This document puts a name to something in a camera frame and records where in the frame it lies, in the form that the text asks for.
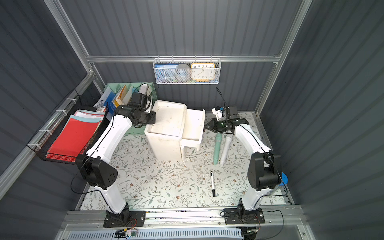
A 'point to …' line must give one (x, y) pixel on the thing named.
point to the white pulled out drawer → (193, 130)
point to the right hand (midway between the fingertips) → (208, 125)
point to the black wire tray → (42, 142)
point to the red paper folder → (74, 138)
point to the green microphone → (217, 147)
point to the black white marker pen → (213, 190)
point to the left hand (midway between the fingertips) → (152, 117)
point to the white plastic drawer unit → (166, 138)
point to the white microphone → (225, 150)
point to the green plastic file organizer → (115, 95)
